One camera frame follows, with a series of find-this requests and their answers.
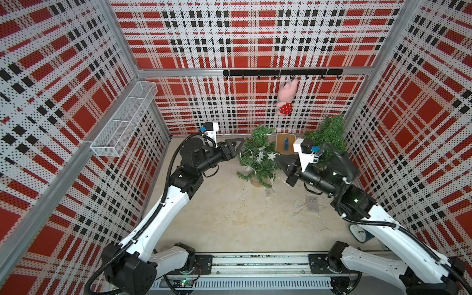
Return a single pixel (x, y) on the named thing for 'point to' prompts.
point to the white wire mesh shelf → (114, 138)
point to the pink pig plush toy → (286, 96)
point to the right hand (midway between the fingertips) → (276, 157)
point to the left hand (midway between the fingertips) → (242, 141)
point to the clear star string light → (255, 159)
